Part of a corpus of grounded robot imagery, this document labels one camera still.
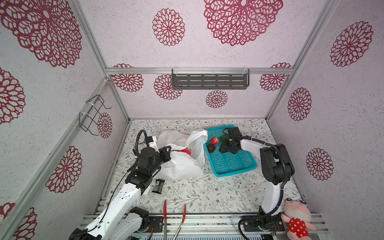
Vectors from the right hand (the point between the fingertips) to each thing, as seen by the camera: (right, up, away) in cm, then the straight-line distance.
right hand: (224, 144), depth 102 cm
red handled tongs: (-36, -34, -27) cm, 57 cm away
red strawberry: (-7, +2, +1) cm, 7 cm away
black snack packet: (-42, -23, -17) cm, 51 cm away
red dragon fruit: (-26, -2, -18) cm, 32 cm away
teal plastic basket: (-1, -12, -7) cm, 14 cm away
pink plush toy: (+28, -32, -31) cm, 53 cm away
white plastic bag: (-25, -4, -21) cm, 33 cm away
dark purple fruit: (-10, -2, -5) cm, 11 cm away
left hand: (-33, -1, -24) cm, 41 cm away
